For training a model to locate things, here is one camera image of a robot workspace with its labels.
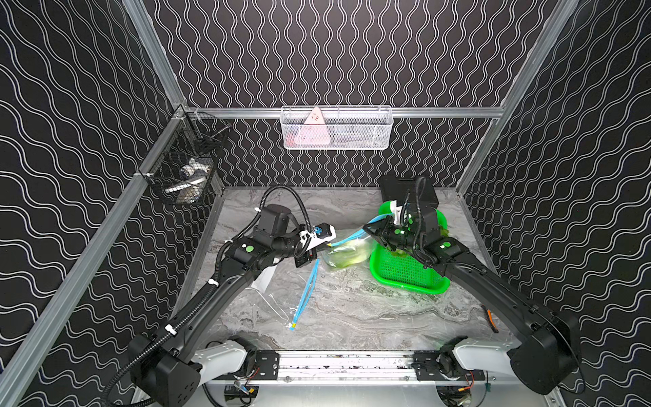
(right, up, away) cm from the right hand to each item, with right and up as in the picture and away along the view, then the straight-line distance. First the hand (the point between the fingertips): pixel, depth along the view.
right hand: (363, 225), depth 76 cm
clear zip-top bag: (-1, -4, +2) cm, 5 cm away
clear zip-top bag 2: (-26, -23, +14) cm, 37 cm away
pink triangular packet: (-16, +33, +13) cm, 39 cm away
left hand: (-11, -3, -6) cm, 13 cm away
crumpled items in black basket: (-56, +17, +10) cm, 60 cm away
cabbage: (-5, -12, +14) cm, 19 cm away
